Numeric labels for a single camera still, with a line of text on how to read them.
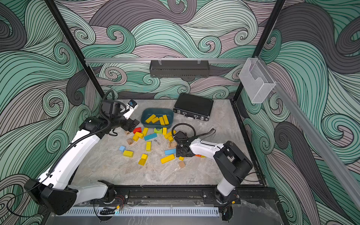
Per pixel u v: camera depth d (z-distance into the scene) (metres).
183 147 0.64
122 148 0.90
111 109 0.54
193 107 1.16
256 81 0.77
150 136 0.98
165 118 1.07
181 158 0.85
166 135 0.97
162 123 1.04
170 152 0.90
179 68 1.01
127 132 0.98
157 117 1.07
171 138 0.95
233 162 0.46
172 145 0.93
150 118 1.07
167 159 0.86
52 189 0.36
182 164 0.86
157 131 0.98
